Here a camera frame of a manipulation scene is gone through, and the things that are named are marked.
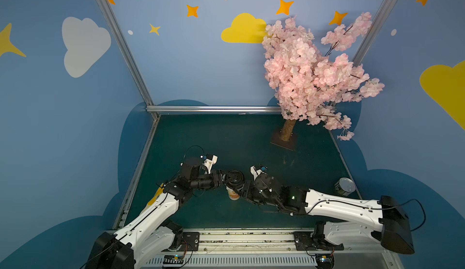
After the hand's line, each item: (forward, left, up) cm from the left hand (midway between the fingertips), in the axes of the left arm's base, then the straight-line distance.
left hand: (232, 177), depth 77 cm
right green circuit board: (-27, -39, -18) cm, 51 cm away
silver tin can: (+2, -55, -11) cm, 56 cm away
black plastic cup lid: (-2, -1, +3) cm, 4 cm away
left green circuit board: (-28, +23, -18) cm, 41 cm away
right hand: (-5, -2, +2) cm, 6 cm away
